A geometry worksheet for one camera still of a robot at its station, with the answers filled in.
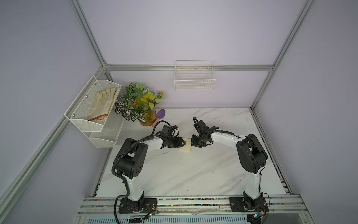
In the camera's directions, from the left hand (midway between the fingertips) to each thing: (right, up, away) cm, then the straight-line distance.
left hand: (182, 144), depth 95 cm
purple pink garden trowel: (-19, +22, +20) cm, 36 cm away
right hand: (+7, -1, 0) cm, 7 cm away
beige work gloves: (-47, +27, -16) cm, 57 cm away
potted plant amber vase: (-33, +30, +3) cm, 44 cm away
